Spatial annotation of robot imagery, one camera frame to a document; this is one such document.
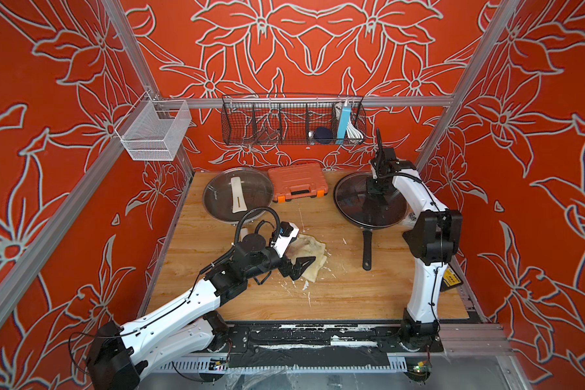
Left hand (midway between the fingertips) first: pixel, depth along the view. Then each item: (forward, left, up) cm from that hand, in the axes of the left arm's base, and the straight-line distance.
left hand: (305, 246), depth 70 cm
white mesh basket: (+41, +61, +10) cm, 75 cm away
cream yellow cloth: (+10, -2, -18) cm, 21 cm away
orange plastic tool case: (+42, +5, -17) cm, 46 cm away
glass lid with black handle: (+33, -24, -21) cm, 46 cm away
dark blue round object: (+47, -6, +6) cm, 48 cm away
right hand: (+33, -25, -9) cm, 43 cm away
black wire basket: (+55, +10, +7) cm, 57 cm away
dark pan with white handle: (+17, +28, -13) cm, 35 cm away
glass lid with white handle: (+26, +30, -8) cm, 41 cm away
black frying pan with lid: (+13, -23, -14) cm, 30 cm away
